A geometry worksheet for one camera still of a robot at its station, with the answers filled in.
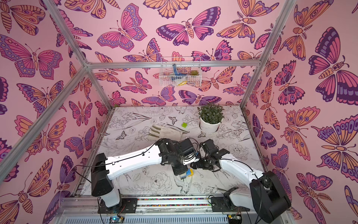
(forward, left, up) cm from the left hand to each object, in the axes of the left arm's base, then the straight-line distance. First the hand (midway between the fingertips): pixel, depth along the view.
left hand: (184, 168), depth 73 cm
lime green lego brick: (+39, 0, -14) cm, 42 cm away
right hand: (+6, -7, -10) cm, 14 cm away
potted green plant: (+33, -17, +4) cm, 37 cm away
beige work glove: (+33, +14, -13) cm, 38 cm away
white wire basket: (+59, +3, +21) cm, 62 cm away
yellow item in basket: (+45, +1, +21) cm, 50 cm away
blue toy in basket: (+55, +5, +20) cm, 59 cm away
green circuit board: (-21, +35, -14) cm, 43 cm away
